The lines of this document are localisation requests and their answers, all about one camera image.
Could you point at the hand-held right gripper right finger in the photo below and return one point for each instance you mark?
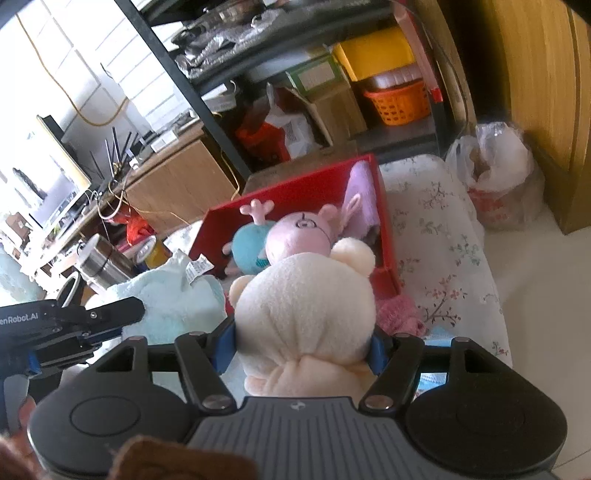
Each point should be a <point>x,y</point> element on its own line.
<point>376,354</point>

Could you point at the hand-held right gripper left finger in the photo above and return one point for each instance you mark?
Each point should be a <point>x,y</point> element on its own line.
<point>226,346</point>

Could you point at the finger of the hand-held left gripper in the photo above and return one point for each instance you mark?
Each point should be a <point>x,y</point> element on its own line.
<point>78,346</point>
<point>115,311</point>

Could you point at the pink knitted cloth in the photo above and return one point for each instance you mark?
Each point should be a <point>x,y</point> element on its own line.
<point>399,316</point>

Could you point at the mint green towel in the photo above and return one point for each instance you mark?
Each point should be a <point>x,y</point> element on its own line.
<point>171,304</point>

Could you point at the cream plush toy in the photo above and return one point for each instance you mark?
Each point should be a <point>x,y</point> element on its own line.
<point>300,318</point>

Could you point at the teal plush toy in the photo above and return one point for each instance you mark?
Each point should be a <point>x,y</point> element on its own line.
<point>249,249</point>

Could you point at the pink pig plush toy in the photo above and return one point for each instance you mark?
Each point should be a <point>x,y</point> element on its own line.
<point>300,235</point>

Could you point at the purple cloth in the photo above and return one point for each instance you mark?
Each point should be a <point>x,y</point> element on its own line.
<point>362,198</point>

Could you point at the red cardboard box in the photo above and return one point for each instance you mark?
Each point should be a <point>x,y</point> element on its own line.
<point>295,189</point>

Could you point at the person's left hand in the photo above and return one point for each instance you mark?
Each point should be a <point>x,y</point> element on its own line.
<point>27,413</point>

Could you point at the stainless steel thermos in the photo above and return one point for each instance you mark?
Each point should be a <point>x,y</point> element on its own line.
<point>104,265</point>

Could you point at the yellow and blue can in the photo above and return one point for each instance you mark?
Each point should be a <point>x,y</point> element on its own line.
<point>154,254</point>

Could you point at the brown fuzzy cloth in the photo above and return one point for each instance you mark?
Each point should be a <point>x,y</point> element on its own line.
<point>184,461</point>

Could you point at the wooden media console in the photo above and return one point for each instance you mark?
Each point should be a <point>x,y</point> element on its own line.
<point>175,175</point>

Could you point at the flat screen monitor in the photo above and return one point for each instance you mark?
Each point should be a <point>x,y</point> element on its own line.
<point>41,180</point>

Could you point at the black router with antennas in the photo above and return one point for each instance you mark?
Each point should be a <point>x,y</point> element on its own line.
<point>117,157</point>

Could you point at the red and white plastic bag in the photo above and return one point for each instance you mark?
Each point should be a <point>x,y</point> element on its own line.
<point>281,134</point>

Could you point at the black metal shelf rack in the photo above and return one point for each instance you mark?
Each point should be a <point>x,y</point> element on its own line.
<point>194,87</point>

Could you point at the brown cardboard box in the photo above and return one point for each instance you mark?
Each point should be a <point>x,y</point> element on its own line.
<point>337,115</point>

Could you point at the orange plastic basket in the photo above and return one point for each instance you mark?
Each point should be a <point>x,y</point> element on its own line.
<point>399,104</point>

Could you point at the clear plastic container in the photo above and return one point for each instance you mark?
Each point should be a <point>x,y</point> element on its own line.
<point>395,78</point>

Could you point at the green box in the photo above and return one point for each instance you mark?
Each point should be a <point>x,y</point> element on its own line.
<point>316,74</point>

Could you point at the yellow box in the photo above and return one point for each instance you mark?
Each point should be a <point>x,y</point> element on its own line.
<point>374,53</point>

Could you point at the tall red carton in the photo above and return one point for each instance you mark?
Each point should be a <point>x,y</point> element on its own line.
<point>422,55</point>

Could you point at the wooden cabinet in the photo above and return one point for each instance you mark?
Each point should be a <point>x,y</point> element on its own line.
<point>545,92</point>

